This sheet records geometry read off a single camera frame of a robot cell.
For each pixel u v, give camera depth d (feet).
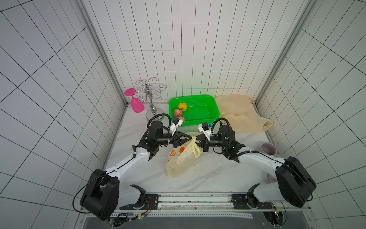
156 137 2.03
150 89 2.96
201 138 2.25
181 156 2.16
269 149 2.93
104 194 1.31
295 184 1.37
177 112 3.47
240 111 3.70
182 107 3.61
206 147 2.24
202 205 2.38
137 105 3.16
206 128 2.15
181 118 3.30
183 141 2.32
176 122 2.21
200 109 3.77
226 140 2.03
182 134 2.32
